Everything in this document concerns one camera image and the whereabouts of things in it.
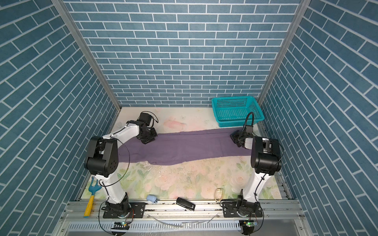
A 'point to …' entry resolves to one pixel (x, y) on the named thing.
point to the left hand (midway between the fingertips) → (156, 137)
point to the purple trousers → (180, 146)
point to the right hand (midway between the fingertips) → (231, 133)
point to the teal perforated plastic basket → (232, 112)
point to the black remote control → (185, 203)
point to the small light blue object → (152, 198)
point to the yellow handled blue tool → (93, 189)
